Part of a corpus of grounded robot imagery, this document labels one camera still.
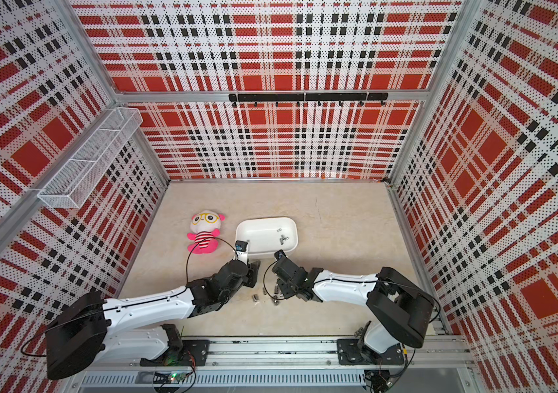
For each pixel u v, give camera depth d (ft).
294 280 2.16
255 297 2.75
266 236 3.40
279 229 3.37
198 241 3.08
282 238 3.30
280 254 2.56
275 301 2.71
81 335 1.36
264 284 2.27
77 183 2.31
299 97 2.89
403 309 1.42
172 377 2.28
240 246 2.37
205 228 3.16
